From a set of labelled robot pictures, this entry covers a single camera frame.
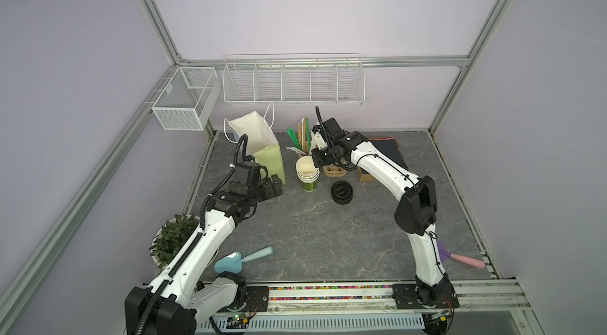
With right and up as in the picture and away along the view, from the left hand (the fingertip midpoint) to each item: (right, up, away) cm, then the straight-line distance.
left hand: (271, 187), depth 79 cm
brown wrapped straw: (+10, +20, +20) cm, 30 cm away
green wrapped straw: (+5, +21, +15) cm, 26 cm away
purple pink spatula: (+61, -24, +3) cm, 65 cm away
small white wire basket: (-39, +34, +19) cm, 55 cm away
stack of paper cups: (+12, +4, +14) cm, 19 cm away
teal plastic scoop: (-13, -26, +1) cm, 29 cm away
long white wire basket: (+6, +43, +18) cm, 46 cm away
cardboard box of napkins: (+50, +14, +29) cm, 59 cm away
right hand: (+15, +9, +10) cm, 20 cm away
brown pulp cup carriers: (+23, +4, +19) cm, 30 cm away
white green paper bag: (-9, +16, +26) cm, 32 cm away
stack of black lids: (+26, -4, +14) cm, 30 cm away
